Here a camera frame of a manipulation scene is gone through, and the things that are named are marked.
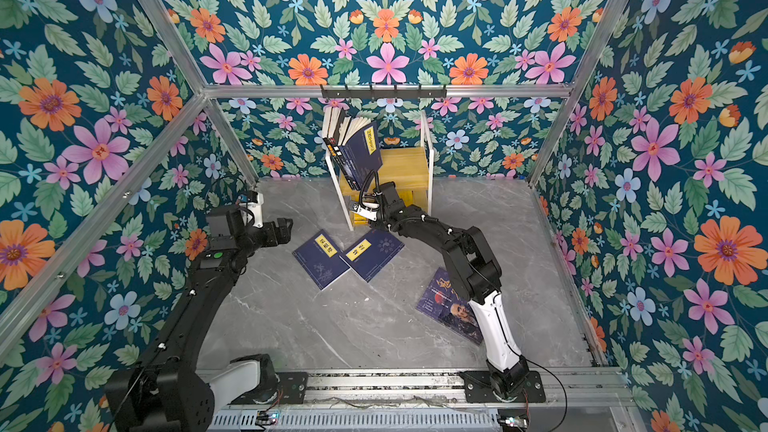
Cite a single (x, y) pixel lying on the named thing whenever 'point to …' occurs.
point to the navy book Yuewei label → (362, 154)
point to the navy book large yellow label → (372, 254)
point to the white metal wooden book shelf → (409, 168)
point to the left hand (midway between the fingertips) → (278, 213)
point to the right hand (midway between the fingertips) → (377, 203)
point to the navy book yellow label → (321, 260)
